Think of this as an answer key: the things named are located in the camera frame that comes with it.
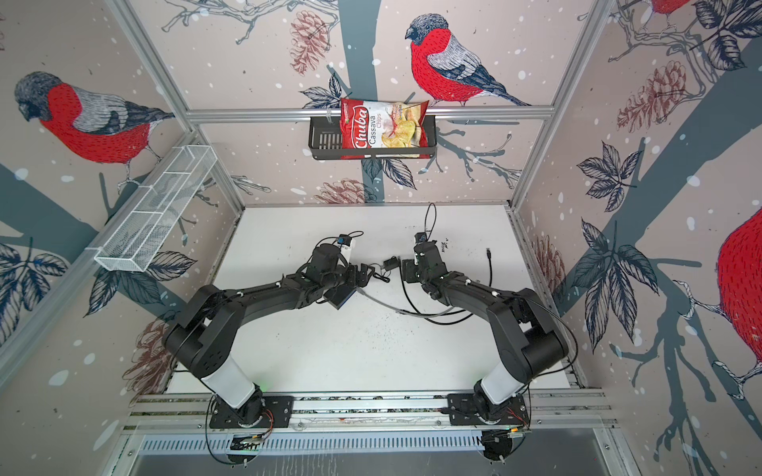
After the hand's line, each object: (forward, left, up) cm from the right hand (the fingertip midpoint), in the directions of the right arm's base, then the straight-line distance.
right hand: (408, 267), depth 94 cm
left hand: (-3, +14, +4) cm, 15 cm away
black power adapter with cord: (+5, +5, -4) cm, 8 cm away
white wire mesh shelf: (-8, +67, +27) cm, 73 cm away
